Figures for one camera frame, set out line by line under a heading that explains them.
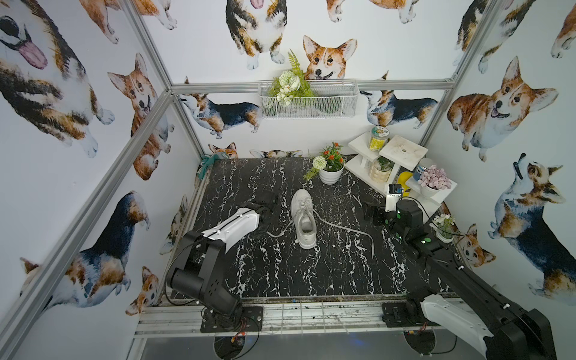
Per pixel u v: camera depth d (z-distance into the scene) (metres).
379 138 0.98
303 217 0.90
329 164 1.03
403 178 0.97
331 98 0.93
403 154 0.93
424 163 0.91
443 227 0.88
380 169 1.09
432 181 0.79
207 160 1.20
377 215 0.72
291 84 0.78
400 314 0.75
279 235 0.93
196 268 0.45
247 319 0.74
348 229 0.95
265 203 0.74
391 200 0.71
